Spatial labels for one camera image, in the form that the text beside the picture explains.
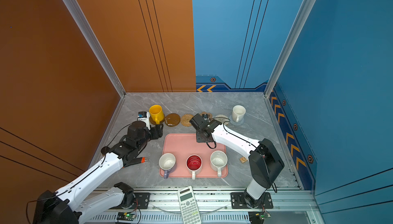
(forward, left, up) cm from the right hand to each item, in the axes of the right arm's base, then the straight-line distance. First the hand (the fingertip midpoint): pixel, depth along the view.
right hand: (201, 137), depth 86 cm
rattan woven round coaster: (+19, +12, -8) cm, 24 cm away
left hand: (+3, +23, +9) cm, 25 cm away
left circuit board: (-36, +36, -10) cm, 51 cm away
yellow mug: (+17, +29, +1) cm, 33 cm away
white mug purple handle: (-11, +19, -6) cm, 23 cm away
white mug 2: (-11, -9, -7) cm, 16 cm away
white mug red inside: (-12, +4, -7) cm, 15 cm away
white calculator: (-32, +6, -8) cm, 33 cm away
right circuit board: (-36, -25, -11) cm, 45 cm away
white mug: (+19, -24, -2) cm, 31 cm away
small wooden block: (-10, -23, -8) cm, 26 cm away
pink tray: (+1, +12, -11) cm, 17 cm away
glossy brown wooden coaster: (+18, +20, -7) cm, 28 cm away
